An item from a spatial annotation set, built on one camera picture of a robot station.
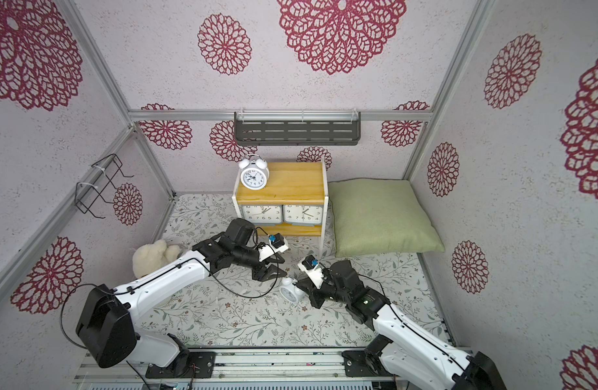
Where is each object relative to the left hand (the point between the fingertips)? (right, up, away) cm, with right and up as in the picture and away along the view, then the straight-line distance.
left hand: (281, 267), depth 77 cm
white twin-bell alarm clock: (+3, -8, 0) cm, 8 cm away
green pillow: (+38, +16, +18) cm, 45 cm away
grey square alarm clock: (-7, +17, +10) cm, 21 cm away
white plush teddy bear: (-49, +2, +10) cm, 50 cm away
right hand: (+5, -4, -1) cm, 7 cm away
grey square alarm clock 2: (+7, +17, +10) cm, 21 cm away
